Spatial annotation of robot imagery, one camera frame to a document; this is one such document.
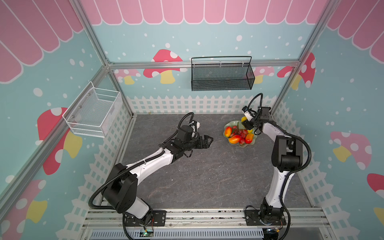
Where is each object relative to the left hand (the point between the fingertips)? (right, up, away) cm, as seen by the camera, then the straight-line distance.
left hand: (206, 141), depth 82 cm
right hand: (+30, +15, +21) cm, 39 cm away
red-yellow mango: (+15, +5, +16) cm, 23 cm away
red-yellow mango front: (+19, 0, +13) cm, 23 cm away
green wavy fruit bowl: (+21, +11, +24) cm, 34 cm away
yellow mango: (+26, +14, +18) cm, 35 cm away
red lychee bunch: (+26, +4, +18) cm, 31 cm away
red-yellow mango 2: (+29, +1, +15) cm, 32 cm away
